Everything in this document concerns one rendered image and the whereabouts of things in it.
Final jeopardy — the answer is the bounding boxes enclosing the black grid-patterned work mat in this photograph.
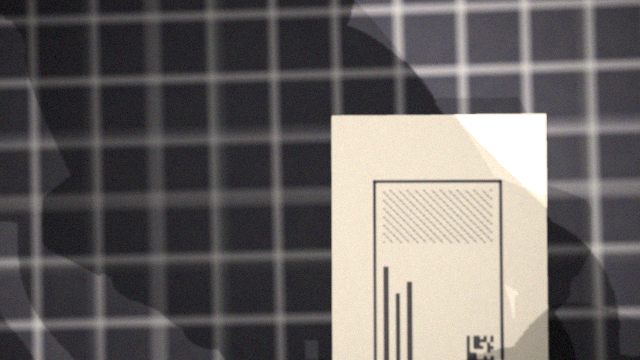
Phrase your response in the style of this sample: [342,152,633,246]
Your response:
[0,0,640,360]

